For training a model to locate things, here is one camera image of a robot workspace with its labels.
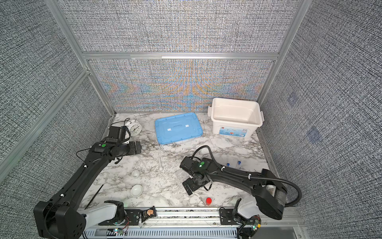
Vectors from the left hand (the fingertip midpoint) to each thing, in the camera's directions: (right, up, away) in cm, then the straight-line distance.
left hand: (133, 147), depth 82 cm
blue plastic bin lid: (+22, +10, +29) cm, 38 cm away
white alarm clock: (-7, +11, +20) cm, 24 cm away
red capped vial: (+41, -27, -5) cm, 49 cm away
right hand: (+33, -20, -3) cm, 39 cm away
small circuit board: (+10, -31, -9) cm, 34 cm away
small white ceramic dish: (-1, -16, +5) cm, 17 cm away
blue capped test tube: (+62, -11, +11) cm, 64 cm away
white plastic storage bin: (+65, +18, +32) cm, 75 cm away
